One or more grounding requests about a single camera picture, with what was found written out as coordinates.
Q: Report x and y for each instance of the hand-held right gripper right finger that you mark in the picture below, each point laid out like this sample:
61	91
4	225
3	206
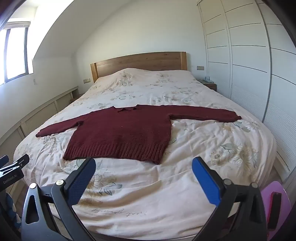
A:
205	180

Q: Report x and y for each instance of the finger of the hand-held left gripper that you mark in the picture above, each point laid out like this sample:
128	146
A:
21	162
3	161

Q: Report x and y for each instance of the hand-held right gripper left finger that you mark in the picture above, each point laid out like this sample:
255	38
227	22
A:
81	180

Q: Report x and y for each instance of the dark red knitted sweater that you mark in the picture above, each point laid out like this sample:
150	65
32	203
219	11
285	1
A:
120	134

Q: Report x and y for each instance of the floral cream duvet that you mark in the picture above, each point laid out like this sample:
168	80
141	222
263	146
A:
185	180

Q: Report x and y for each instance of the low white slatted cabinet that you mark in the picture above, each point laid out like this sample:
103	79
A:
34	115

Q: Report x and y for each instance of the red and black object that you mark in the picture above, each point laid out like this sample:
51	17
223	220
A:
275	208

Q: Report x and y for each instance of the pink stool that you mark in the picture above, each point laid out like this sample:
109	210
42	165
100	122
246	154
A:
285	204

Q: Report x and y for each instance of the wooden nightstand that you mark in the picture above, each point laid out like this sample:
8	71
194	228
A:
211	86

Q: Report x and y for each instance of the dark framed window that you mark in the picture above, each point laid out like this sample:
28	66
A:
16	51

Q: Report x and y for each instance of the white panelled wardrobe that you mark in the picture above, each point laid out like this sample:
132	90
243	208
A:
249	58

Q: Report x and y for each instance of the wooden bed headboard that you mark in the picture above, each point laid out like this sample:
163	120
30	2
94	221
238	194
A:
138	61

